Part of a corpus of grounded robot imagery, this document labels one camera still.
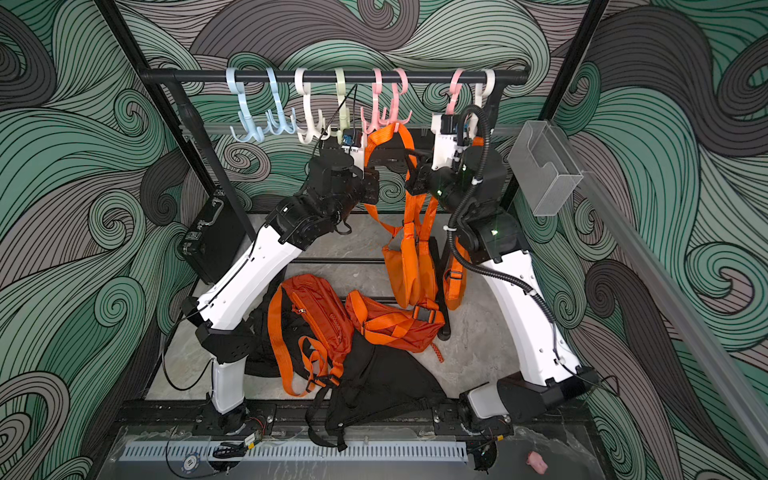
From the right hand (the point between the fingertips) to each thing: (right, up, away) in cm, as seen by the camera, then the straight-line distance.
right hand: (402, 150), depth 57 cm
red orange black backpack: (-19, -48, +24) cm, 57 cm away
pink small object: (+31, -68, +8) cm, 76 cm away
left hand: (-6, -1, +7) cm, 9 cm away
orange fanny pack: (+14, -26, +14) cm, 32 cm away
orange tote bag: (0, -20, +11) cm, 23 cm away
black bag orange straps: (-8, -55, +18) cm, 59 cm away
